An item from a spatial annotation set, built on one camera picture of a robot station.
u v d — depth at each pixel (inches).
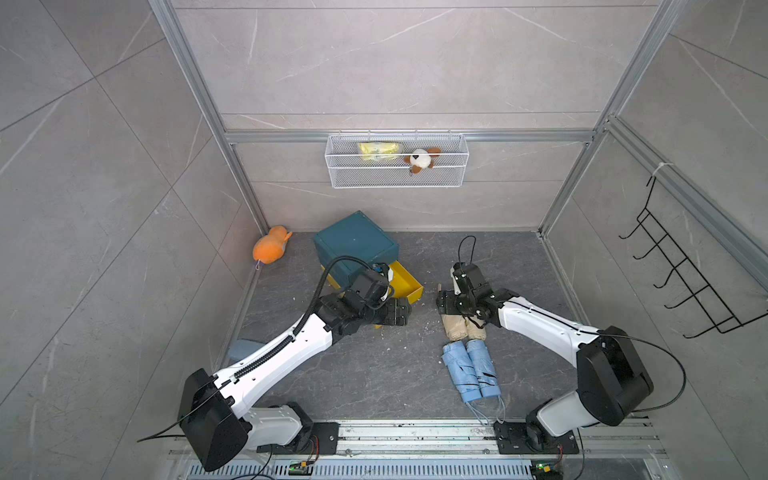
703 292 24.6
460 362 32.2
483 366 32.2
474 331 35.1
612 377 17.1
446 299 31.4
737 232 21.6
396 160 34.7
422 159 33.7
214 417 14.9
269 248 42.2
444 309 31.4
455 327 34.8
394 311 26.0
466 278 27.0
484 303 24.9
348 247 33.8
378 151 32.9
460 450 28.7
